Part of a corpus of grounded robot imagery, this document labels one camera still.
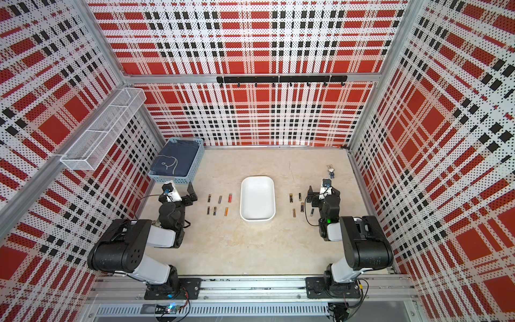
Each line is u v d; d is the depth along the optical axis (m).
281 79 0.88
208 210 0.96
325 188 0.78
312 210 0.95
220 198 0.99
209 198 0.99
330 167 1.09
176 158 1.05
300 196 0.99
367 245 0.45
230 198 0.99
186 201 0.81
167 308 0.69
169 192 0.74
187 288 0.74
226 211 0.96
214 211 0.95
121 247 0.45
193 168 1.05
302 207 0.96
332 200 0.72
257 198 0.99
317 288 0.73
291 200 0.98
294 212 0.94
